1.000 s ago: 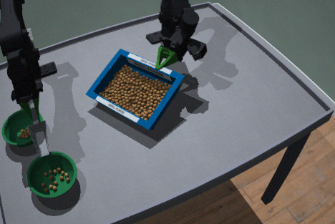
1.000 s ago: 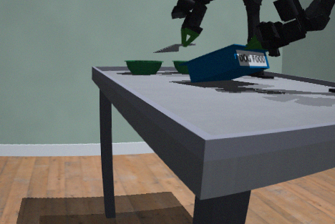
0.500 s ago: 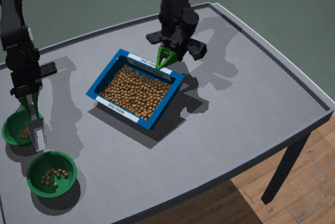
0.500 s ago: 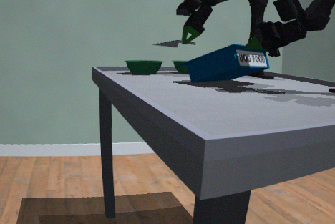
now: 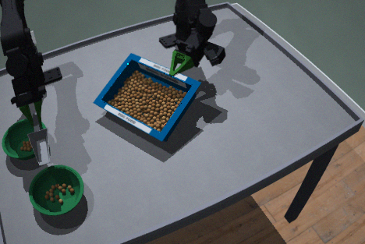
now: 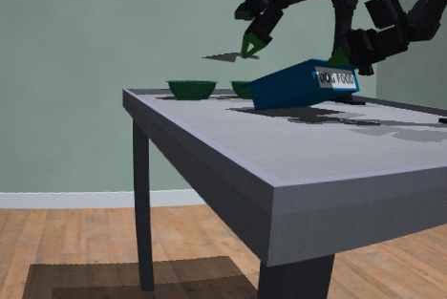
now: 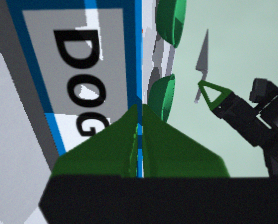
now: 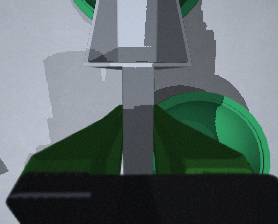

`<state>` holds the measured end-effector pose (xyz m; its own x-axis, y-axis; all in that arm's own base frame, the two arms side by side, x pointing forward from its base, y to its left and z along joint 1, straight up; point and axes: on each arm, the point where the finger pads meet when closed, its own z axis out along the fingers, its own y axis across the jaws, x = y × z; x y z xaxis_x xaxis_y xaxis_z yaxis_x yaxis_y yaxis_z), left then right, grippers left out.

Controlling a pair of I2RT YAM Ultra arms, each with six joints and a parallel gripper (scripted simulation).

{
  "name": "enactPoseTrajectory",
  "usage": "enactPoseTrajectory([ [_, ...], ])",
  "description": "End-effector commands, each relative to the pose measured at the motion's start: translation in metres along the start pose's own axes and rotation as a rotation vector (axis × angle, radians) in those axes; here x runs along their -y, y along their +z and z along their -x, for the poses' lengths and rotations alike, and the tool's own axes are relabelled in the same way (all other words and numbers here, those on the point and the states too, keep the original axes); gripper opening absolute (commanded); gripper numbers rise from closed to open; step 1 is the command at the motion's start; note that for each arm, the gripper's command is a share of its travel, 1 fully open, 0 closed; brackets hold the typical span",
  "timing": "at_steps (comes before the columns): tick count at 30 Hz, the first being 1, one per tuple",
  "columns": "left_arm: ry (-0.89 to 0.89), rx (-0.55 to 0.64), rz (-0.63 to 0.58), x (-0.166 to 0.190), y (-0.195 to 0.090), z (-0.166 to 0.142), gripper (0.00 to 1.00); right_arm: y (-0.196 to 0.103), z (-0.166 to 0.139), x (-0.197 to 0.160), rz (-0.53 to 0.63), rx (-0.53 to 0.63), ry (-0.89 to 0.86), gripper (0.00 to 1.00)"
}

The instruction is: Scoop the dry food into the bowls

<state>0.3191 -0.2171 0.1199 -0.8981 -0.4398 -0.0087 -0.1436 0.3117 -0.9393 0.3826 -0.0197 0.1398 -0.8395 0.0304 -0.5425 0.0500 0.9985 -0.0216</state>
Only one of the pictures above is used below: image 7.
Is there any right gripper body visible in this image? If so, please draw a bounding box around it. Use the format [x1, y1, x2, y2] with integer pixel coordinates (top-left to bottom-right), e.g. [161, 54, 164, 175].
[212, 91, 249, 132]

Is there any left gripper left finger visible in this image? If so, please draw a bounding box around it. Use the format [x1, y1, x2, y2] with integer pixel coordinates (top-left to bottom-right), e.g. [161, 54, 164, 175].
[49, 104, 138, 179]

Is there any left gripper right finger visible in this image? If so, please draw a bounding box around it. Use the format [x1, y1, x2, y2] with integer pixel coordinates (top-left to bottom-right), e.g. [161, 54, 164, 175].
[142, 104, 230, 177]

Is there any green bowl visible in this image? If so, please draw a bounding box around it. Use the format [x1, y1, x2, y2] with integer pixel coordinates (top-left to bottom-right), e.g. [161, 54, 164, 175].
[156, 0, 187, 48]
[148, 73, 175, 123]

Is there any grey table edge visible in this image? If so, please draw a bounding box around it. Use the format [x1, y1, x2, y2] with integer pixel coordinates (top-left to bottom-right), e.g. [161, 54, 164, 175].
[165, 45, 176, 77]

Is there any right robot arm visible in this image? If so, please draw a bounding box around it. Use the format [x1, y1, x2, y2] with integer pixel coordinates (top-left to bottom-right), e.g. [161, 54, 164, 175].
[232, 78, 278, 177]

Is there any blue dog food box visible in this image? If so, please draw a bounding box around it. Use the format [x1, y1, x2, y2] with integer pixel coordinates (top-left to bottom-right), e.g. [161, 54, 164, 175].
[6, 0, 142, 177]

